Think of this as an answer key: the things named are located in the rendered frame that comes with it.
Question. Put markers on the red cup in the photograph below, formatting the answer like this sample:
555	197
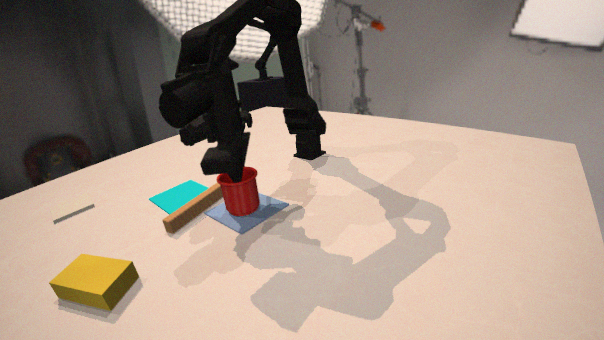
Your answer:
240	198

